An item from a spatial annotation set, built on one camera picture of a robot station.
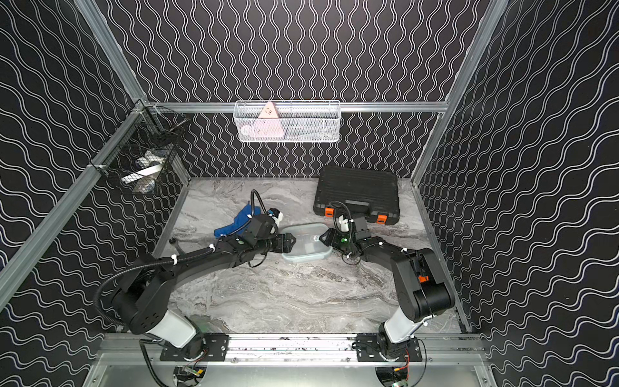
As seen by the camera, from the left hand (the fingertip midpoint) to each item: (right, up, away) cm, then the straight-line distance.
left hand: (288, 235), depth 87 cm
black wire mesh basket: (-57, +32, +5) cm, 65 cm away
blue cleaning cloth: (-22, +4, +14) cm, 26 cm away
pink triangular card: (-8, +41, +1) cm, 41 cm away
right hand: (+14, -2, +6) cm, 16 cm away
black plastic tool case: (+34, +16, +19) cm, 42 cm away
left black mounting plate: (-24, -32, -14) cm, 42 cm away
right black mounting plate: (+26, -32, -14) cm, 44 cm away
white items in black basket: (-44, +22, -11) cm, 50 cm away
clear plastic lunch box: (+7, -6, +11) cm, 14 cm away
